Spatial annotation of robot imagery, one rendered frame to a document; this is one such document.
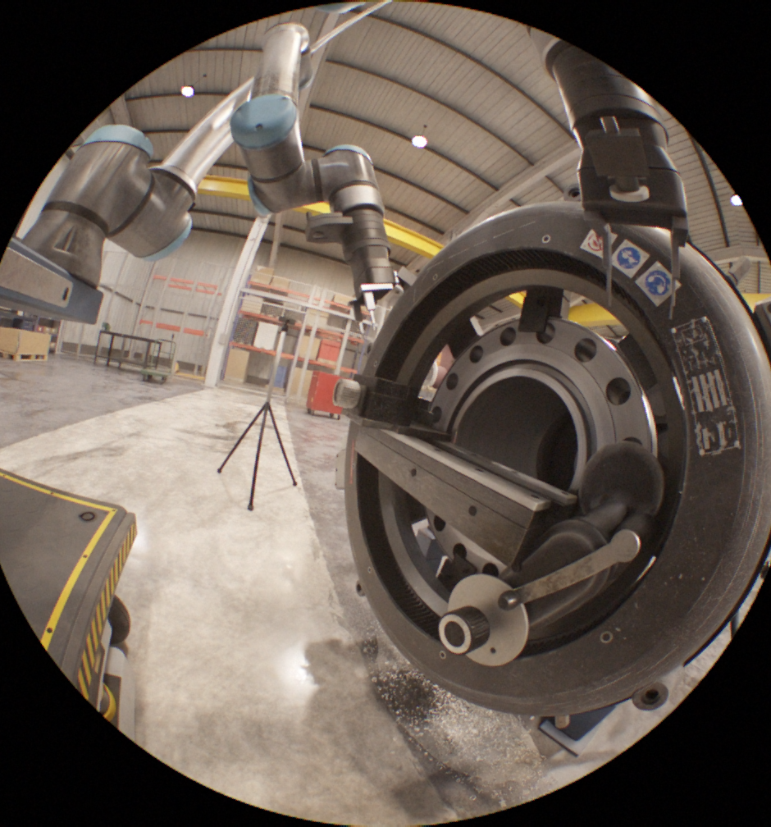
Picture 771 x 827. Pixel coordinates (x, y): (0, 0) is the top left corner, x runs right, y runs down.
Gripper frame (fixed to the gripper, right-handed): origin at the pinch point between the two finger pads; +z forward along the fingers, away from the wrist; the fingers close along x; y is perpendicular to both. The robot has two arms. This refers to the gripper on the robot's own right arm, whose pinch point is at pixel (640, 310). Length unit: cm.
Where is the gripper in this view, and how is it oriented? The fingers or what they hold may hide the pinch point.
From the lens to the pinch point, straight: 24.2
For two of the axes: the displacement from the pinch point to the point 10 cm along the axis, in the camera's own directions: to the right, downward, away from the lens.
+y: -8.0, 2.5, -5.4
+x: 5.9, 2.9, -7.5
